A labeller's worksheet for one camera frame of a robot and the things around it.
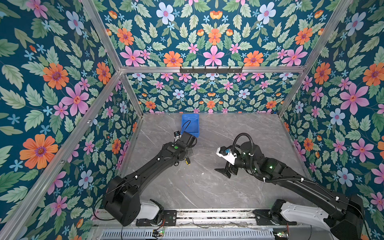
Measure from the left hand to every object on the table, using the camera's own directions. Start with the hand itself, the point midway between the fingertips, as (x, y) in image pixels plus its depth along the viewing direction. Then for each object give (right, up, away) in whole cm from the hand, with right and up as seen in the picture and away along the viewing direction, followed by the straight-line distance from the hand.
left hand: (189, 148), depth 83 cm
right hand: (+16, -3, -11) cm, 19 cm away
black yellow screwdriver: (-1, -7, -1) cm, 7 cm away
